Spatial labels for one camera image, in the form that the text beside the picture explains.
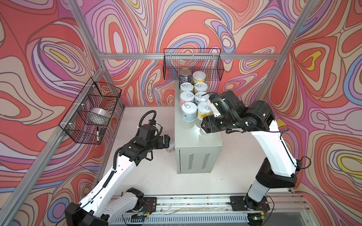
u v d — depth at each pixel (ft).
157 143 2.17
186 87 2.43
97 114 2.27
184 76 2.42
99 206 1.27
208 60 3.11
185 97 2.26
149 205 2.38
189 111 2.08
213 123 1.70
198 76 2.46
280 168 1.35
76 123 2.23
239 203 2.41
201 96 2.26
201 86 2.43
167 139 2.21
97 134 2.36
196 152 2.10
